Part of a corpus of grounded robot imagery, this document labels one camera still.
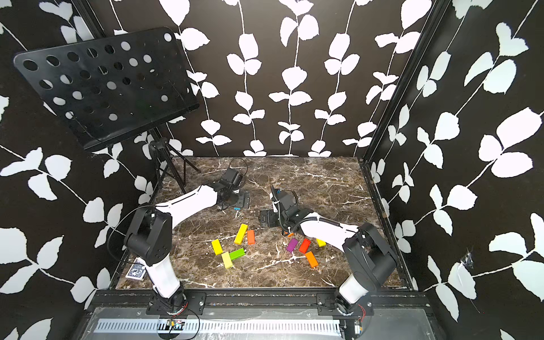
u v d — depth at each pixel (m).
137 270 0.80
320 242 0.88
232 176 0.75
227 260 0.84
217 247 0.87
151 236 0.48
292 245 0.89
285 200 0.67
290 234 0.64
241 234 0.91
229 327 0.70
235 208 0.98
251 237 0.90
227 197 0.71
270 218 0.78
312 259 0.84
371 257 0.44
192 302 0.77
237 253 0.86
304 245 0.88
